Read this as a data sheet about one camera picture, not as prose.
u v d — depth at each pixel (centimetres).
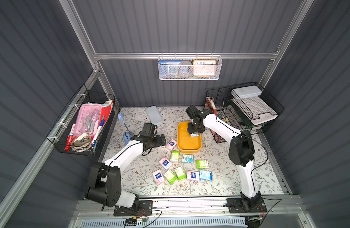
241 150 55
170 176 82
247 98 99
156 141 80
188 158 89
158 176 82
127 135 93
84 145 65
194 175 82
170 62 86
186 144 98
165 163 87
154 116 114
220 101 100
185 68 87
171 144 96
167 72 85
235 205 74
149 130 70
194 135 91
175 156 90
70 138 65
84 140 64
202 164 87
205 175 83
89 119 72
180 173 83
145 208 74
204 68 88
